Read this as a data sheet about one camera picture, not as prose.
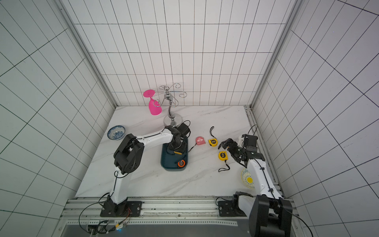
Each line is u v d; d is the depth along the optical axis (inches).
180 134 28.8
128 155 20.7
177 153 35.2
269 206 15.4
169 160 35.1
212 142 38.1
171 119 42.2
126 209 27.3
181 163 33.6
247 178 32.5
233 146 29.8
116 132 39.8
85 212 26.4
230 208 28.6
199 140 38.4
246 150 25.5
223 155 35.4
